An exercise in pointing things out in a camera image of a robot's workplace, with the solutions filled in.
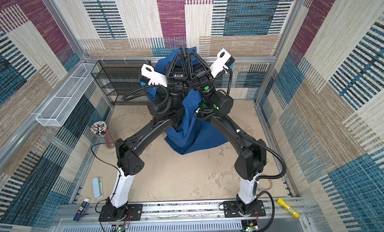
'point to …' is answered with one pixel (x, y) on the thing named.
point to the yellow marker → (288, 208)
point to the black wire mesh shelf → (116, 78)
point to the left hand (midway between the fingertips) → (182, 54)
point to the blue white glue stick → (81, 209)
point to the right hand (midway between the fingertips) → (182, 56)
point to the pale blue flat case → (97, 188)
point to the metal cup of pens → (100, 129)
